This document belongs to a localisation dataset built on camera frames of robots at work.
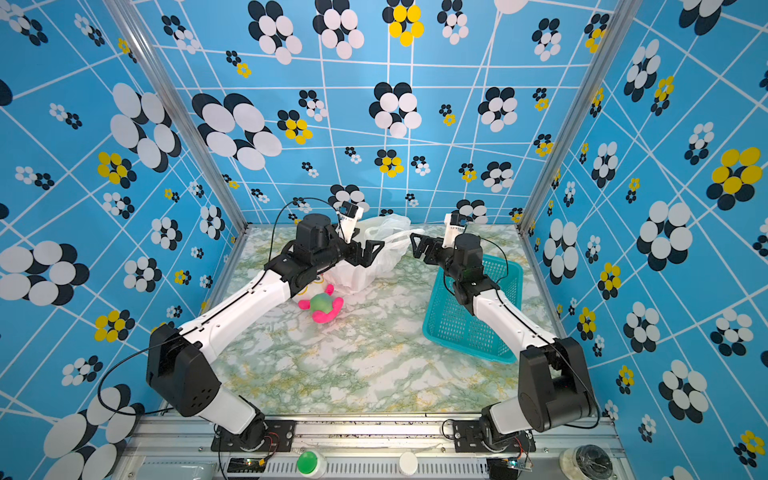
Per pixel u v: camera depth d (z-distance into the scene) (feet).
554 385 1.39
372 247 2.29
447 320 3.08
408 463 2.11
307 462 2.13
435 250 2.42
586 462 2.01
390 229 3.19
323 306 2.99
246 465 2.37
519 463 2.23
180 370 1.39
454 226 2.41
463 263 2.11
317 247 2.03
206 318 1.53
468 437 2.37
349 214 2.16
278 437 2.38
